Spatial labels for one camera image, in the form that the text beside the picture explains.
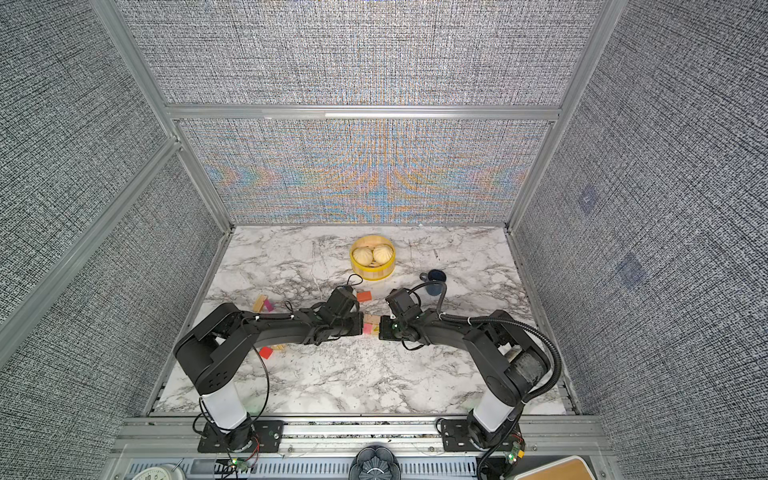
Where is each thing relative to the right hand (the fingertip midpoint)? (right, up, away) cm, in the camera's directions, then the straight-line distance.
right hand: (380, 329), depth 92 cm
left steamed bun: (-6, +23, +11) cm, 26 cm away
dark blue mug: (+17, +16, +5) cm, 24 cm away
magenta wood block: (-35, +7, +3) cm, 36 cm away
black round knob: (-1, -25, -23) cm, 34 cm away
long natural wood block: (-40, +7, +6) cm, 41 cm away
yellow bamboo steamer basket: (-2, +17, +10) cm, 20 cm away
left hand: (-4, +1, +1) cm, 5 cm away
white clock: (-48, -25, -26) cm, 60 cm away
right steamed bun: (+1, +23, +11) cm, 26 cm away
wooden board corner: (+42, -24, -27) cm, 55 cm away
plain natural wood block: (-2, +3, +1) cm, 4 cm away
